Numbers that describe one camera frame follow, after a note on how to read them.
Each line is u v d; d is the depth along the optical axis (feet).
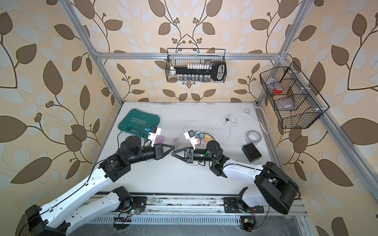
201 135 2.28
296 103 2.41
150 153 1.99
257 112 3.87
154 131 2.10
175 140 3.14
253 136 3.24
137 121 3.37
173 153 2.19
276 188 1.39
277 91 2.65
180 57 2.99
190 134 2.20
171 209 2.42
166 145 2.12
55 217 1.32
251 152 2.94
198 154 2.14
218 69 2.71
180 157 2.20
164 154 2.08
